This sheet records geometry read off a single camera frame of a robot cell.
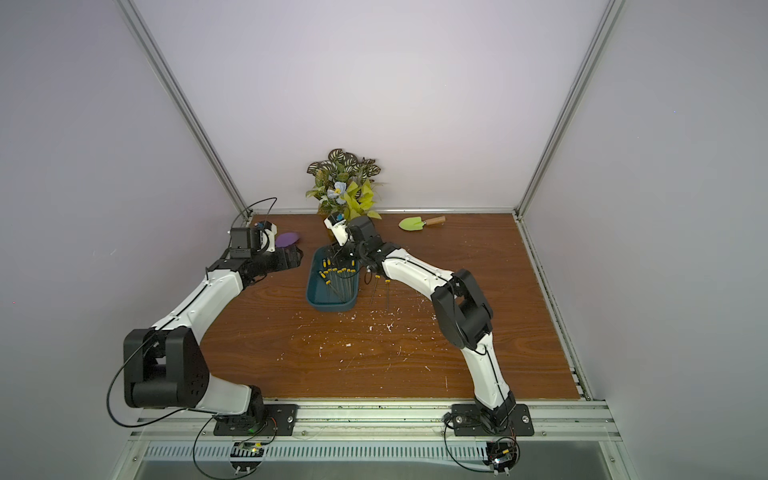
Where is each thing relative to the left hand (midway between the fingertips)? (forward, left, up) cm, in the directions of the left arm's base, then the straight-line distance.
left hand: (293, 251), depth 89 cm
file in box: (+6, -7, -14) cm, 16 cm away
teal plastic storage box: (-7, -13, -14) cm, 21 cm away
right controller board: (-48, -57, -16) cm, 77 cm away
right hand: (+1, -11, +3) cm, 11 cm away
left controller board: (-48, +4, -17) cm, 51 cm away
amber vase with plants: (+18, -15, +11) cm, 26 cm away
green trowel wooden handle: (+26, -39, -15) cm, 50 cm away
